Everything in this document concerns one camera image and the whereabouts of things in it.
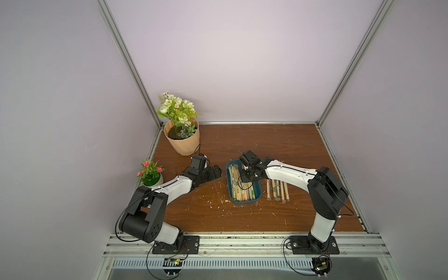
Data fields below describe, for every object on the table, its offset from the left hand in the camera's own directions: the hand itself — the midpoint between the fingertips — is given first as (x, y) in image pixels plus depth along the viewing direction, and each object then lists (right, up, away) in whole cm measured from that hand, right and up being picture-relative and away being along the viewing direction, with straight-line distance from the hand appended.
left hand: (217, 171), depth 91 cm
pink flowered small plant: (-33, 0, -8) cm, 34 cm away
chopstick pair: (+34, -10, -2) cm, 36 cm away
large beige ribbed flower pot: (-16, +14, +2) cm, 21 cm away
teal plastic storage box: (+21, -9, -4) cm, 23 cm away
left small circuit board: (-18, -34, -20) cm, 43 cm away
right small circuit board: (+44, -34, -22) cm, 60 cm away
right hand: (+14, 0, -1) cm, 14 cm away
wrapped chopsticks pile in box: (+13, -9, -4) cm, 16 cm away
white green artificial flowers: (-19, +32, -2) cm, 38 cm away
